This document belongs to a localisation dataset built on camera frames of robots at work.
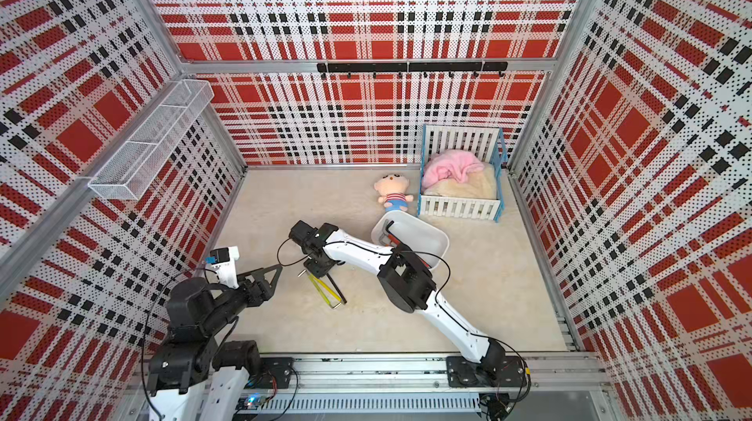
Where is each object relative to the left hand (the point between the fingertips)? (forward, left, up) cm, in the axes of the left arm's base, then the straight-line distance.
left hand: (279, 269), depth 71 cm
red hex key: (+20, -28, -20) cm, 39 cm away
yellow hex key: (+2, -8, -20) cm, 22 cm away
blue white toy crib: (+53, -63, -5) cm, 82 cm away
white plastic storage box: (+19, -39, -19) cm, 47 cm away
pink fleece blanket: (+40, -48, -3) cm, 63 cm away
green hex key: (+2, -6, -20) cm, 21 cm away
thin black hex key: (0, -12, -20) cm, 24 cm away
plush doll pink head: (+37, -28, -13) cm, 48 cm away
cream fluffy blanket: (+38, -59, -12) cm, 71 cm away
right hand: (+11, -7, -20) cm, 23 cm away
